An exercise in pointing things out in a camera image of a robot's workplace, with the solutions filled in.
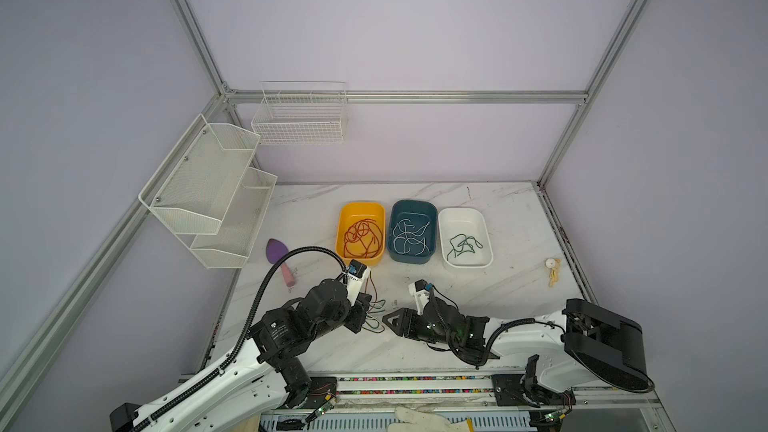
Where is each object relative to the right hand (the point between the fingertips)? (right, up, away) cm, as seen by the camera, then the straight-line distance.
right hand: (383, 325), depth 76 cm
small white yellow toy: (+55, +12, +19) cm, 60 cm away
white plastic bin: (+30, +26, +31) cm, 51 cm away
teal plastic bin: (+9, +22, +28) cm, 37 cm away
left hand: (-4, +8, -5) cm, 10 cm away
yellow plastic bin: (-14, +29, +31) cm, 44 cm away
